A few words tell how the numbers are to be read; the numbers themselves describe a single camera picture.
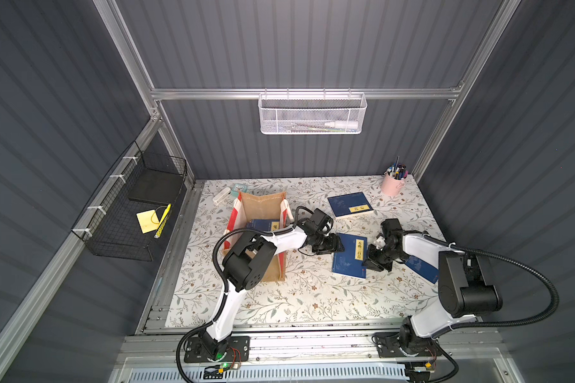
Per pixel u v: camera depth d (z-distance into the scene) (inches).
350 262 36.3
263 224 36.9
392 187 43.2
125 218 28.3
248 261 21.9
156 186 31.5
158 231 26.8
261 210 35.0
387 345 29.0
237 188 45.5
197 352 28.4
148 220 29.0
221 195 43.5
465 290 18.1
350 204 43.2
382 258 31.7
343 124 35.4
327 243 33.3
